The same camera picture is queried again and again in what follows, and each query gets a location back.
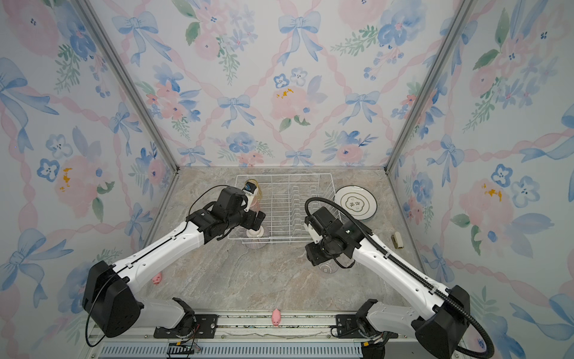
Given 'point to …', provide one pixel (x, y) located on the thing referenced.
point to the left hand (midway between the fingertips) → (254, 208)
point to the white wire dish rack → (285, 200)
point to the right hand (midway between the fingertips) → (314, 253)
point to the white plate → (359, 201)
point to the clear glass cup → (329, 267)
